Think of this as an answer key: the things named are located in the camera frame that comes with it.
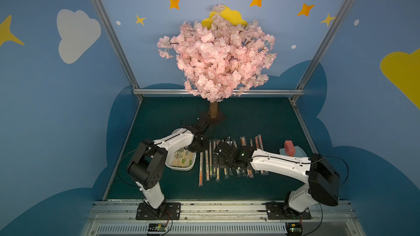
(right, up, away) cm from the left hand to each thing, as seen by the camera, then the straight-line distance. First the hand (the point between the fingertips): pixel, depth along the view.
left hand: (203, 147), depth 92 cm
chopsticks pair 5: (+8, -14, -6) cm, 18 cm away
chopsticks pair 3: (+15, -13, -5) cm, 21 cm away
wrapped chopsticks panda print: (-13, -6, -1) cm, 14 cm away
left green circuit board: (-20, -32, -20) cm, 42 cm away
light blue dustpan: (+57, -4, +4) cm, 57 cm away
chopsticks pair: (+34, 0, +6) cm, 34 cm away
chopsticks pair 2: (+33, +3, +9) cm, 34 cm away
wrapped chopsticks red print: (-1, -11, -6) cm, 12 cm away
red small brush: (+50, -1, +1) cm, 50 cm away
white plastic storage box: (-19, -8, -2) cm, 21 cm away
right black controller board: (+43, -34, -19) cm, 57 cm away
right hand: (+10, -4, -9) cm, 14 cm away
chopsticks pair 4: (+12, -14, -7) cm, 20 cm away
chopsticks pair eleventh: (+2, -10, -3) cm, 11 cm away
